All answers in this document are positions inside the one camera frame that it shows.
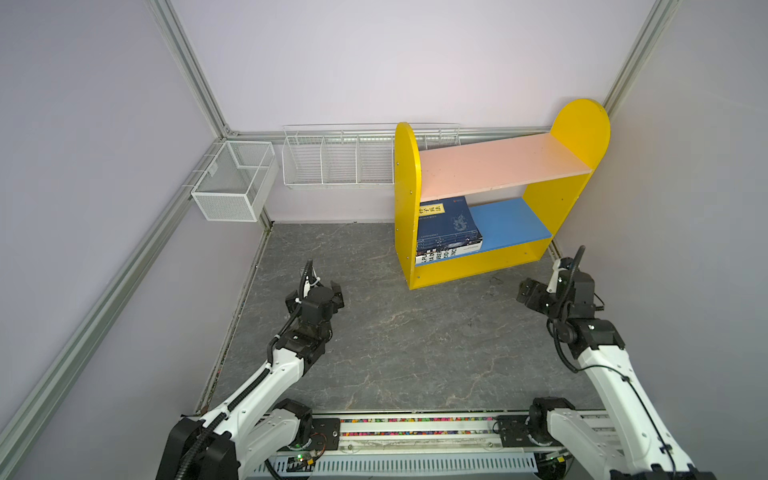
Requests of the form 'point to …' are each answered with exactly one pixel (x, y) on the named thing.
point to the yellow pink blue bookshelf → (518, 189)
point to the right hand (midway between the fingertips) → (537, 289)
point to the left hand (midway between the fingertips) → (317, 289)
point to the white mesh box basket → (237, 182)
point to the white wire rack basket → (350, 156)
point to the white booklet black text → (447, 253)
